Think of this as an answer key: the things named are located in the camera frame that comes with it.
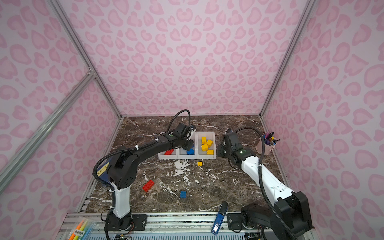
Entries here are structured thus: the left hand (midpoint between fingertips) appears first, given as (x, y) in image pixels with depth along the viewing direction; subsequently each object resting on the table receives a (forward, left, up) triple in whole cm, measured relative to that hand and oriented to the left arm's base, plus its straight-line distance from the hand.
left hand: (191, 140), depth 93 cm
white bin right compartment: (+8, -12, -6) cm, 15 cm away
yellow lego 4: (+3, -12, -7) cm, 14 cm away
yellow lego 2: (+4, -8, -7) cm, 11 cm away
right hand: (-10, -17, +5) cm, 20 cm away
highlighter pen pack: (-44, +52, -8) cm, 69 cm away
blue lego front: (-30, +4, -8) cm, 31 cm away
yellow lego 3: (-5, -12, -7) cm, 14 cm away
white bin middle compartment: (-5, +6, -9) cm, 12 cm away
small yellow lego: (-12, -5, -9) cm, 15 cm away
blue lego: (-5, +1, -6) cm, 8 cm away
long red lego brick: (-25, +25, -8) cm, 37 cm away
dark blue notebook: (-14, +54, -8) cm, 57 cm away
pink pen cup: (-6, -45, +5) cm, 46 cm away
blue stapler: (-38, -15, -6) cm, 42 cm away
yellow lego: (-1, -8, -7) cm, 11 cm away
